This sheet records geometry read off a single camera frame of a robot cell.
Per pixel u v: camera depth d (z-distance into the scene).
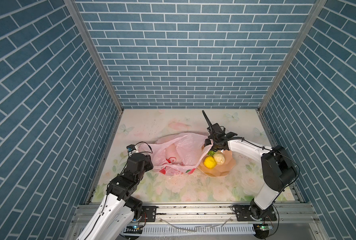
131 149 0.66
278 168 0.47
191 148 0.89
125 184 0.52
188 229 0.71
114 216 0.47
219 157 0.87
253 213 0.66
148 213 0.75
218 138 0.72
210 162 0.86
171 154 0.95
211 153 0.89
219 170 0.87
